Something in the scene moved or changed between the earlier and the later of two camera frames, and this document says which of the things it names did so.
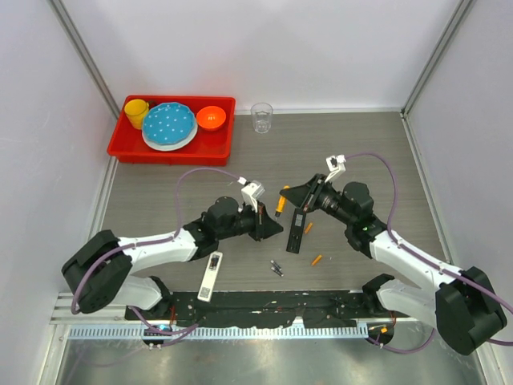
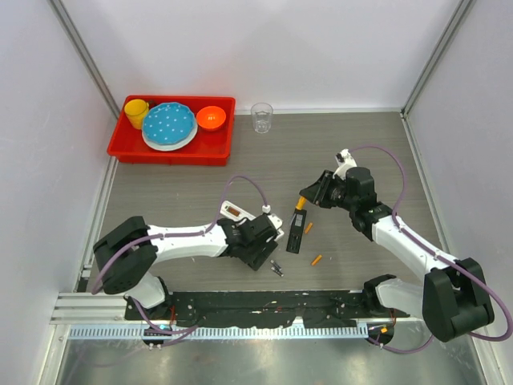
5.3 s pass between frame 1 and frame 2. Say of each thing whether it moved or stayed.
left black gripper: moved
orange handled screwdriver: moved
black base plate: stayed
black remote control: stayed
